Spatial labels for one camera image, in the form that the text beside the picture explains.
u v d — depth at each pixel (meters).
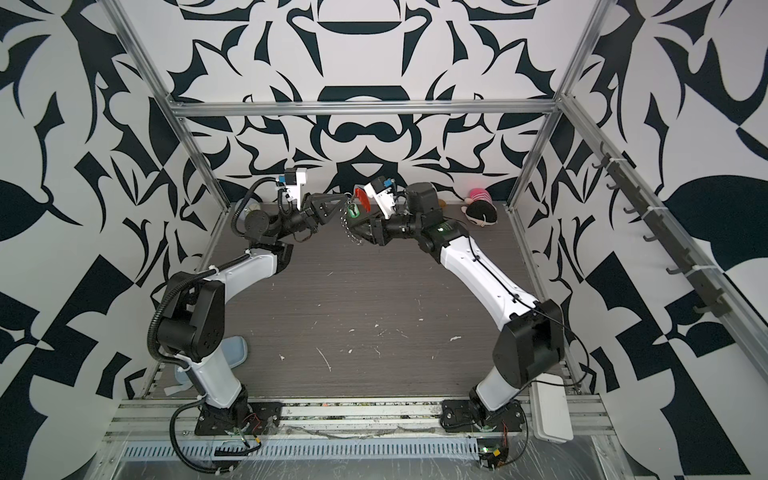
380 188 0.66
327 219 0.70
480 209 1.14
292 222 0.69
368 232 0.68
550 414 0.71
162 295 0.90
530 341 0.43
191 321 0.48
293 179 0.65
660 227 0.55
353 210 0.72
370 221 0.67
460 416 0.75
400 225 0.65
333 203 0.70
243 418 0.69
